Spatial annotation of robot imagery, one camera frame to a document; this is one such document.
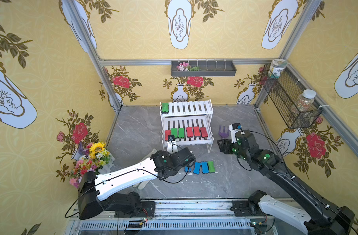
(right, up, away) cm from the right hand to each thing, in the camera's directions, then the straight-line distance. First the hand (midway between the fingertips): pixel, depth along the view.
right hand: (224, 139), depth 77 cm
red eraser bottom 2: (-14, +3, +11) cm, 18 cm away
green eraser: (-32, +17, +3) cm, 36 cm away
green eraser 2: (-5, -19, +9) cm, 21 cm away
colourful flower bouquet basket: (-68, -9, -3) cm, 68 cm away
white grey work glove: (-45, -26, +4) cm, 53 cm away
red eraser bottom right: (-9, +2, +10) cm, 14 cm away
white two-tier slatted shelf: (-18, +9, +18) cm, 26 cm away
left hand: (-27, -7, -1) cm, 28 cm away
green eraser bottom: (-27, +3, +11) cm, 30 cm away
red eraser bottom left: (-31, +3, +10) cm, 33 cm away
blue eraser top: (-20, -19, +10) cm, 29 cm away
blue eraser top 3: (-9, -18, +10) cm, 23 cm away
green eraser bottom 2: (-23, +2, +12) cm, 26 cm away
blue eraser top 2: (-14, -19, +10) cm, 25 cm away
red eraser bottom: (-18, +3, +12) cm, 22 cm away
